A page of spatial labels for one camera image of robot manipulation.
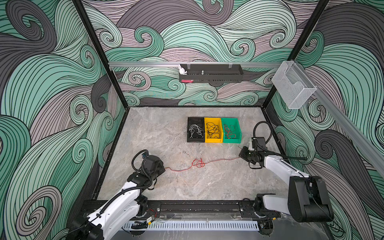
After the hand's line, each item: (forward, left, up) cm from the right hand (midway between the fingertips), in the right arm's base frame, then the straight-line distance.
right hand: (241, 153), depth 91 cm
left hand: (-8, +48, +1) cm, 49 cm away
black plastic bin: (+28, +24, -5) cm, 37 cm away
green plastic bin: (+24, 0, +1) cm, 24 cm away
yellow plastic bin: (+23, +12, +2) cm, 26 cm away
